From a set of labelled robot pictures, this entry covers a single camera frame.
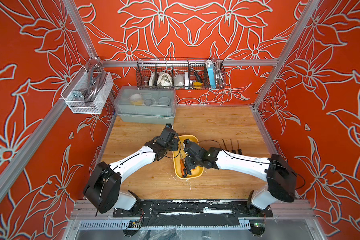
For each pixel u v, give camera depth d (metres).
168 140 0.66
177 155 0.87
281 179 0.43
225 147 0.96
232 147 0.95
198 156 0.62
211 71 0.83
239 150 0.94
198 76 0.95
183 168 0.82
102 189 0.40
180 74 0.96
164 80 0.90
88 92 0.78
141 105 1.00
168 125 0.77
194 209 0.74
